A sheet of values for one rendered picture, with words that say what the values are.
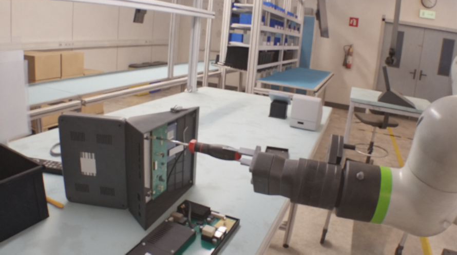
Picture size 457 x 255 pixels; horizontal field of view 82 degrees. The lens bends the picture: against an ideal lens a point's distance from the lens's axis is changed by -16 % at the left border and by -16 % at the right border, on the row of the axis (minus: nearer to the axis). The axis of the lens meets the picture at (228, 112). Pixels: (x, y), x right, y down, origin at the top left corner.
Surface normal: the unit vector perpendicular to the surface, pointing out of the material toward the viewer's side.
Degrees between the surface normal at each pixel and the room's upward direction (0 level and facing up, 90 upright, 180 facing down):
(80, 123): 90
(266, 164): 36
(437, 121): 66
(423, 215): 102
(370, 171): 17
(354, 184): 55
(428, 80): 90
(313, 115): 90
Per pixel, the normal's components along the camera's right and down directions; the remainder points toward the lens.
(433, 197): -0.56, 0.39
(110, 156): 0.01, 0.25
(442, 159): -0.71, 0.46
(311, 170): -0.11, -0.70
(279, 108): -0.37, 0.20
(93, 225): 0.08, -0.97
